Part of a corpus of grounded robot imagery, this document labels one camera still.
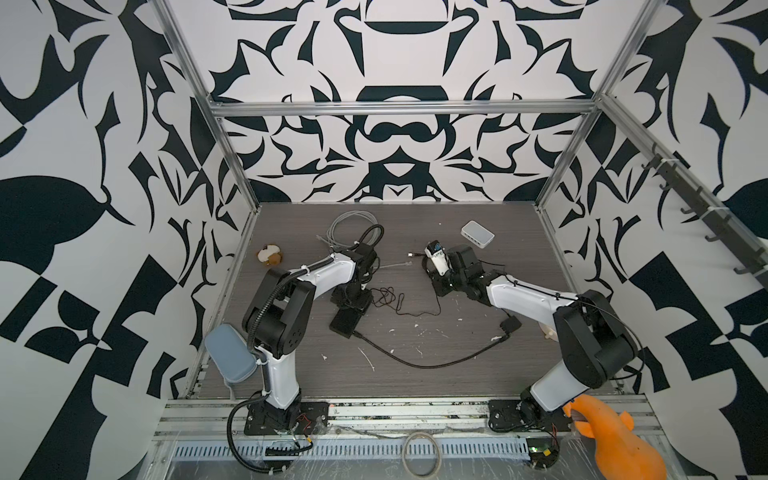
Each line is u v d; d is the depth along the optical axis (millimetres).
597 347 456
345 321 879
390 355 848
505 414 743
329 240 1079
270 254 1019
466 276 713
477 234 1090
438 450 728
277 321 494
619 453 644
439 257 826
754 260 504
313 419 734
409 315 900
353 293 793
